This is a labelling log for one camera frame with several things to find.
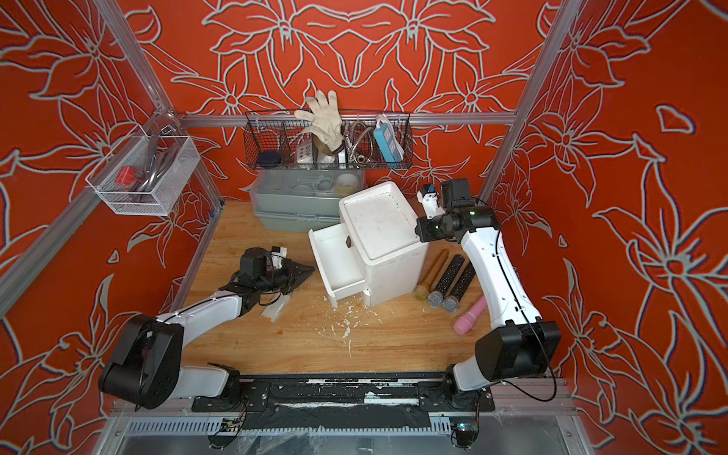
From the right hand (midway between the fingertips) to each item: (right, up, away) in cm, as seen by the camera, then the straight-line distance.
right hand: (414, 226), depth 78 cm
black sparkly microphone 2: (+13, -24, +8) cm, 28 cm away
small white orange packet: (-43, -27, +10) cm, 52 cm away
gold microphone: (+5, -21, +12) cm, 25 cm away
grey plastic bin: (-36, +9, +18) cm, 41 cm away
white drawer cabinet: (-9, -1, +2) cm, 9 cm away
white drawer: (-22, -14, +10) cm, 28 cm away
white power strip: (-34, +25, +16) cm, 45 cm away
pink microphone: (+16, -30, +6) cm, 34 cm away
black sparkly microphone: (+9, -23, +9) cm, 26 cm away
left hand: (-29, -13, +7) cm, 33 cm away
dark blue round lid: (-47, +23, +18) cm, 55 cm away
